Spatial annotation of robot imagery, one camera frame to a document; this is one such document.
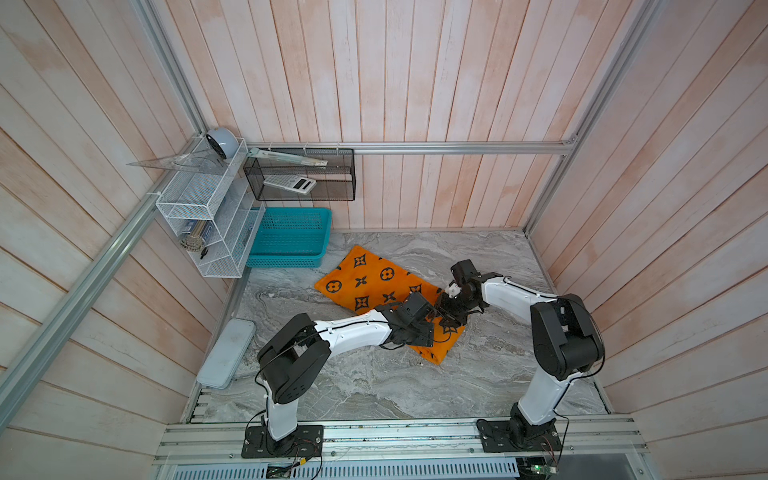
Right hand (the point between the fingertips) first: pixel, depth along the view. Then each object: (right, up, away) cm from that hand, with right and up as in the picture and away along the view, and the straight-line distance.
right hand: (432, 315), depth 93 cm
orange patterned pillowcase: (-22, +10, +10) cm, 26 cm away
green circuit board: (+22, -32, -24) cm, 46 cm away
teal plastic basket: (-52, +27, +25) cm, 64 cm away
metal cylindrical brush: (-65, +23, -17) cm, 71 cm away
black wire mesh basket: (-34, +47, +14) cm, 59 cm away
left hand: (-5, -6, -7) cm, 10 cm away
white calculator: (-46, +43, +5) cm, 63 cm away
